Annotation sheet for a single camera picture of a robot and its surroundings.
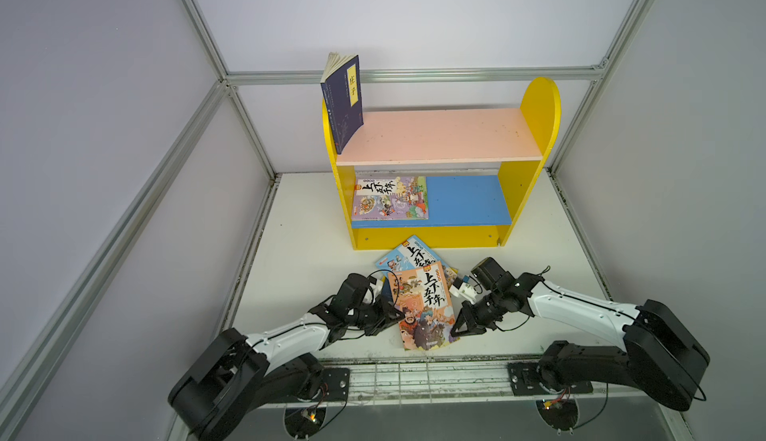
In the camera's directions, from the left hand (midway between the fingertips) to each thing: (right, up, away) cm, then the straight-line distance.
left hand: (404, 308), depth 81 cm
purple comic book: (-4, +30, +12) cm, 33 cm away
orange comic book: (+5, +2, +5) cm, 8 cm away
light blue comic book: (+3, +12, +14) cm, 19 cm away
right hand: (+13, -4, -5) cm, 14 cm away
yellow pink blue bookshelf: (+19, +26, +13) cm, 35 cm away
